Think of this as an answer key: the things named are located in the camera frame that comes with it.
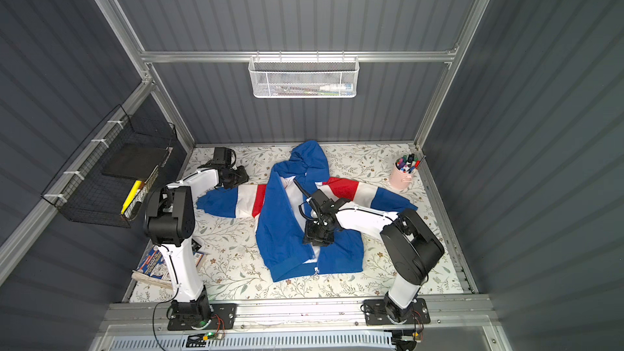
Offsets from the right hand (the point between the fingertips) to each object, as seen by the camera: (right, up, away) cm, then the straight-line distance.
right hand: (308, 241), depth 85 cm
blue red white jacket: (-11, +4, +5) cm, 13 cm away
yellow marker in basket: (-52, +19, -13) cm, 57 cm away
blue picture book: (-52, -7, -3) cm, 53 cm away
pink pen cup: (+38, +24, +11) cm, 46 cm away
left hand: (-26, +22, +17) cm, 38 cm away
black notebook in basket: (-55, +28, -9) cm, 62 cm away
